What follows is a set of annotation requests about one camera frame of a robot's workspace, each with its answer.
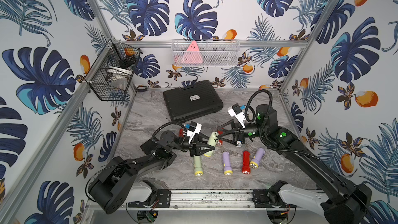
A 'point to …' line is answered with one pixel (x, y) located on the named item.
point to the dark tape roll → (142, 88)
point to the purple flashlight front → (227, 169)
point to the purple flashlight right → (254, 162)
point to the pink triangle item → (193, 55)
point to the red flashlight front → (246, 163)
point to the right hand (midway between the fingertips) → (219, 131)
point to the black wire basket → (109, 76)
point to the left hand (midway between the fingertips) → (213, 144)
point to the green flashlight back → (212, 140)
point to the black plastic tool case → (200, 99)
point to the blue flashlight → (239, 143)
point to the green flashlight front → (198, 169)
